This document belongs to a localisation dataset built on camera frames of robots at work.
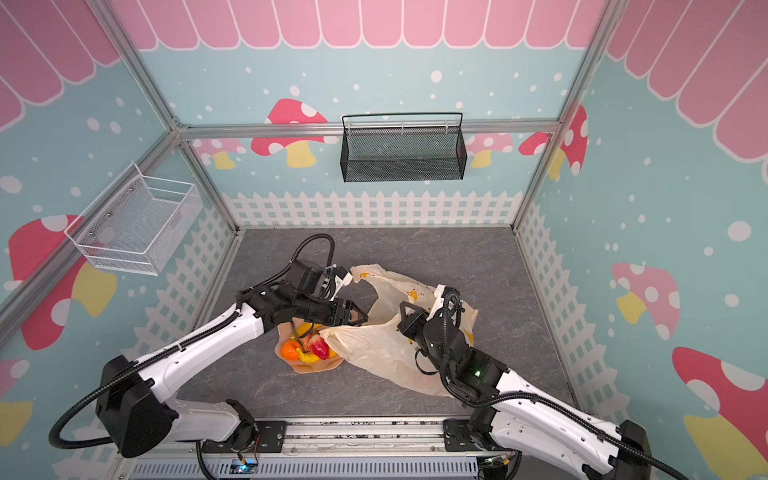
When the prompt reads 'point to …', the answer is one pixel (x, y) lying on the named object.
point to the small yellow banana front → (308, 357)
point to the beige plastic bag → (381, 345)
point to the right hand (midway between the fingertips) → (396, 304)
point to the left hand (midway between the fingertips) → (357, 324)
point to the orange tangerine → (289, 350)
